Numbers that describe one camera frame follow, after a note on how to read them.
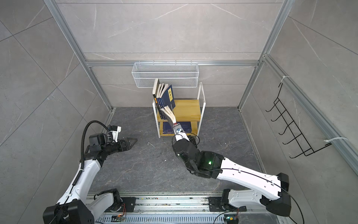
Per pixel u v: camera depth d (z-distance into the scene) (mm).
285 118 715
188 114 853
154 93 713
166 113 624
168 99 835
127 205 733
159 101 742
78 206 389
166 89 774
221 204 729
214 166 438
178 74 948
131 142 731
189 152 428
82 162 519
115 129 726
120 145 695
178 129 528
